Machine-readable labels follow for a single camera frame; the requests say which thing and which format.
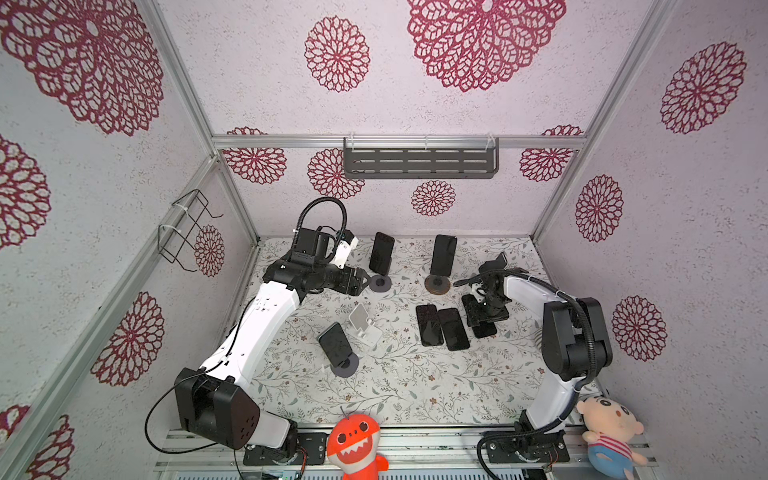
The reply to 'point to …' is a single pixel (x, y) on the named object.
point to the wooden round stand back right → (437, 284)
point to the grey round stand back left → (380, 283)
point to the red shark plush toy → (352, 446)
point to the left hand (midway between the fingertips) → (355, 281)
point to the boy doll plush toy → (609, 429)
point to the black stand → (498, 264)
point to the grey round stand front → (347, 367)
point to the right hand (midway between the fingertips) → (482, 316)
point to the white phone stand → (367, 330)
